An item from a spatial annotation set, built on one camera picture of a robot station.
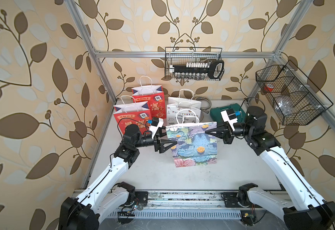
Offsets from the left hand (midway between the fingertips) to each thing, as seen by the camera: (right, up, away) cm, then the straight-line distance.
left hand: (171, 135), depth 65 cm
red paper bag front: (-23, +10, +16) cm, 30 cm away
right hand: (+14, +3, -4) cm, 15 cm away
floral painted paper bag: (+10, -5, -2) cm, 12 cm away
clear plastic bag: (+56, +14, +5) cm, 58 cm away
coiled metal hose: (+26, +13, +48) cm, 56 cm away
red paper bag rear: (-11, +22, +26) cm, 36 cm away
